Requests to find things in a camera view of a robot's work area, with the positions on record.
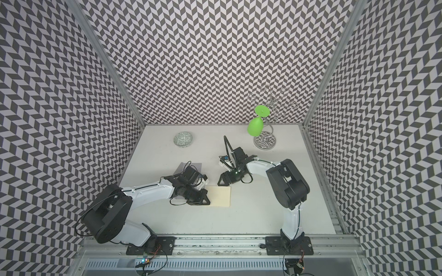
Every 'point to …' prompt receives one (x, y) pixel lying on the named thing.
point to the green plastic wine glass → (255, 125)
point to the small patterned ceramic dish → (183, 140)
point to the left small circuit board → (145, 260)
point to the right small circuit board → (298, 268)
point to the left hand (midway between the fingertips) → (208, 205)
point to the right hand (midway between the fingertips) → (224, 185)
